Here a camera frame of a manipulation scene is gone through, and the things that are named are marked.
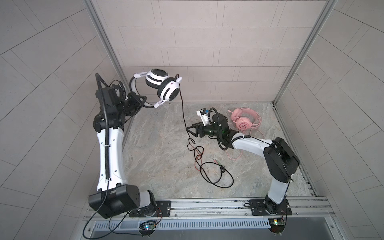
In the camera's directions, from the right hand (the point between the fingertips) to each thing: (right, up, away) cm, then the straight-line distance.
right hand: (189, 129), depth 81 cm
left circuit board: (-17, -41, -16) cm, 47 cm away
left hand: (-17, +17, -14) cm, 28 cm away
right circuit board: (+42, -43, -13) cm, 61 cm away
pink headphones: (+35, +6, +16) cm, 39 cm away
